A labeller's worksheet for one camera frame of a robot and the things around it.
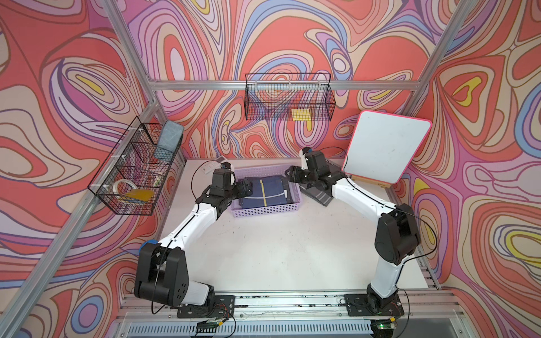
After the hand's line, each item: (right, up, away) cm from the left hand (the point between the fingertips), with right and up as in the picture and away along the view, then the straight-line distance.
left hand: (245, 184), depth 87 cm
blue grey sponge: (-29, +19, -5) cm, 35 cm away
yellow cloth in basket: (-30, -3, -20) cm, 36 cm away
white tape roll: (-40, +2, -18) cm, 44 cm away
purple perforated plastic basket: (-4, -12, +4) cm, 13 cm away
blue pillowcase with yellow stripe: (+9, -4, +15) cm, 18 cm away
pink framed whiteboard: (+63, +17, +8) cm, 65 cm away
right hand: (+20, +3, +3) cm, 20 cm away
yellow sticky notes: (+24, +31, +4) cm, 39 cm away
